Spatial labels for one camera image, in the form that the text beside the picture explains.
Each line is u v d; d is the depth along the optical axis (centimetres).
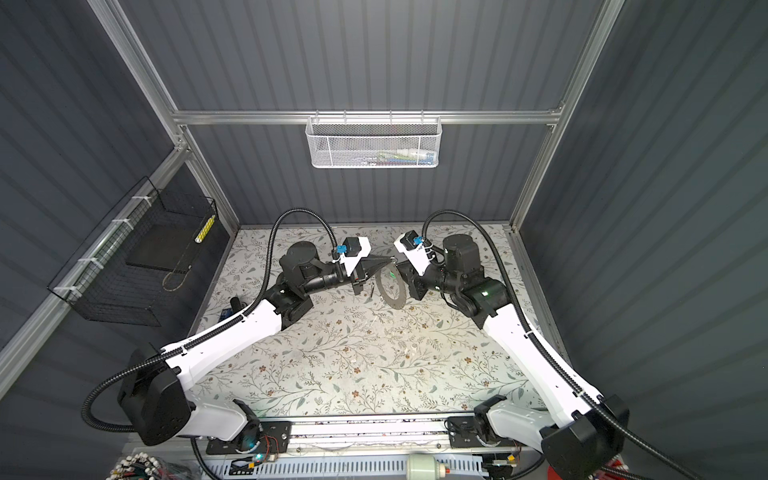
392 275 69
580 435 37
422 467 63
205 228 82
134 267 72
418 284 62
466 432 74
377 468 64
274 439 72
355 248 55
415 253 59
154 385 41
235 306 94
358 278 61
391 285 68
